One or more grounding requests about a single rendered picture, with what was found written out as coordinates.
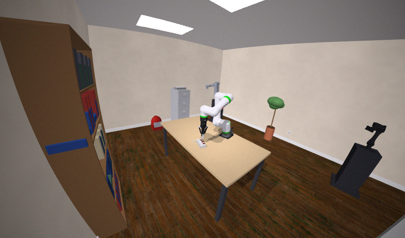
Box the white power strip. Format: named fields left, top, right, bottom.
left=196, top=139, right=206, bottom=148

